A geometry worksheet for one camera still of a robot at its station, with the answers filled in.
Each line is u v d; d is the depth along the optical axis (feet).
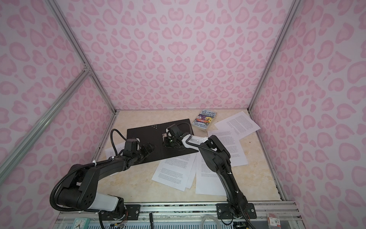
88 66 2.98
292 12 2.31
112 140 2.33
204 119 3.62
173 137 2.86
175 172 2.87
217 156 1.86
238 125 3.65
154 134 3.60
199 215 2.38
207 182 2.82
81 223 2.26
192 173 2.84
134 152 2.45
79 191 1.43
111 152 2.75
